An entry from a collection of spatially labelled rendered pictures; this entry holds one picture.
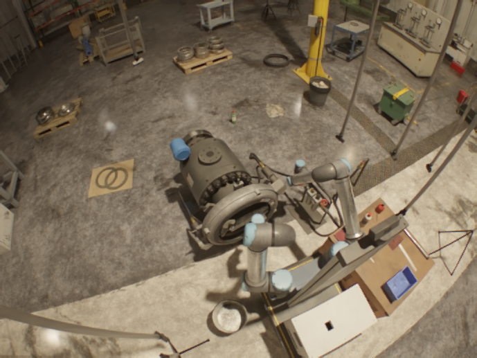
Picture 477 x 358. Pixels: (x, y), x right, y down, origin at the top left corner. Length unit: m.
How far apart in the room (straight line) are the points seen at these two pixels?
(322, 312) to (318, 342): 0.22
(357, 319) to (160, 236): 2.26
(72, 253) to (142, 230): 1.10
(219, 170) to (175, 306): 1.50
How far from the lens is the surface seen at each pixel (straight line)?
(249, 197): 1.90
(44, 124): 6.08
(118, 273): 3.06
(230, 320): 2.46
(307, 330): 1.78
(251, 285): 1.62
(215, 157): 2.22
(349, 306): 1.87
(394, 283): 2.51
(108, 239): 3.29
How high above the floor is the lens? 2.58
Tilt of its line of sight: 54 degrees down
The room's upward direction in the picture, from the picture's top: 5 degrees counter-clockwise
